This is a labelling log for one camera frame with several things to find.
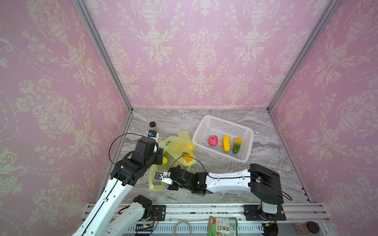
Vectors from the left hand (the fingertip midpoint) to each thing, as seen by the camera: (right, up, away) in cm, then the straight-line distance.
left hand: (160, 151), depth 72 cm
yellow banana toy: (+38, 0, +22) cm, 44 cm away
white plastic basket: (+29, +11, +34) cm, 46 cm away
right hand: (+1, -12, +4) cm, 13 cm away
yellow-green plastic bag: (+9, -2, +8) cm, 12 cm away
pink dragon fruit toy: (+29, +2, +23) cm, 37 cm away
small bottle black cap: (-11, +13, +28) cm, 33 cm away
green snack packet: (+30, -35, -3) cm, 46 cm away
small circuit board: (-8, -39, +1) cm, 40 cm away
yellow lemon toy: (-1, -9, +18) cm, 20 cm away
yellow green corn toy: (+45, 0, +23) cm, 51 cm away
